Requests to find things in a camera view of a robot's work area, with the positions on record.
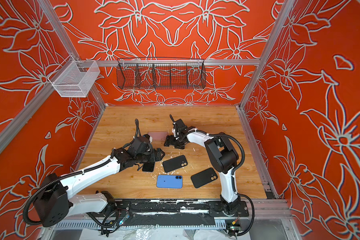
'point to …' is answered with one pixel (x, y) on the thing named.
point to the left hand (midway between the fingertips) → (159, 154)
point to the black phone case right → (204, 177)
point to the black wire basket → (160, 73)
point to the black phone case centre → (174, 163)
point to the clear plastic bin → (74, 78)
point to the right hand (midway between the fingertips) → (166, 144)
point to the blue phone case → (169, 181)
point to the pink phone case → (158, 135)
